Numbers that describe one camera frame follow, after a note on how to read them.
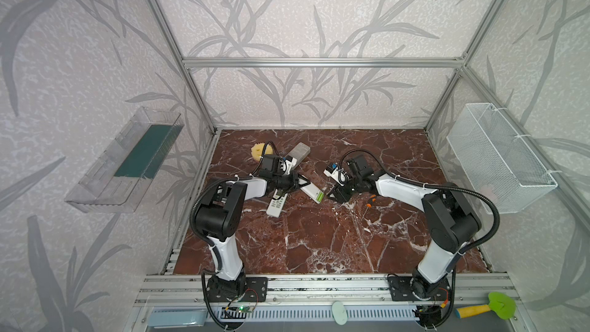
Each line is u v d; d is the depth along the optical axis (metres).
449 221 0.48
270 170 0.79
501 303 0.70
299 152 1.08
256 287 0.74
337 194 0.81
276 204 0.92
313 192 0.93
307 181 0.91
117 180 0.63
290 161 0.91
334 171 0.82
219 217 0.50
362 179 0.72
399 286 0.74
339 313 0.68
